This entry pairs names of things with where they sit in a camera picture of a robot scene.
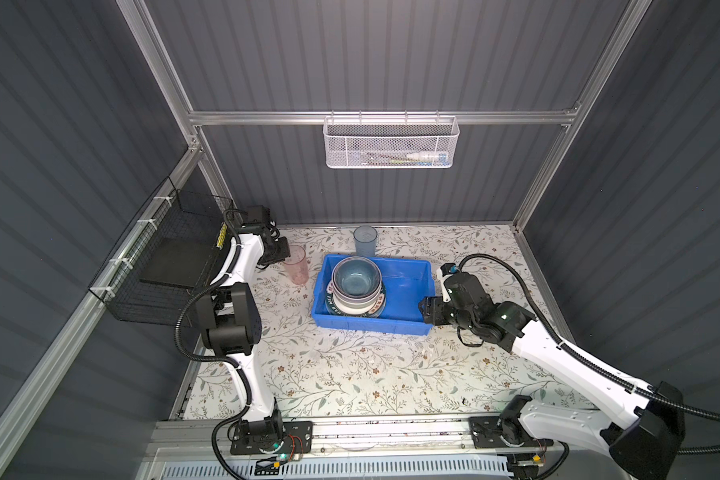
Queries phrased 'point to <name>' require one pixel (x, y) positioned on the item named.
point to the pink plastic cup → (297, 265)
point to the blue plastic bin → (406, 280)
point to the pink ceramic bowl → (360, 299)
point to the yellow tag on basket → (221, 239)
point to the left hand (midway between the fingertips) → (280, 254)
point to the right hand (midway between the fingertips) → (432, 306)
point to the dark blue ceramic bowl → (356, 276)
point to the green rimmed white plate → (334, 310)
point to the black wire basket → (171, 214)
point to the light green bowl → (349, 309)
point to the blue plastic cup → (365, 237)
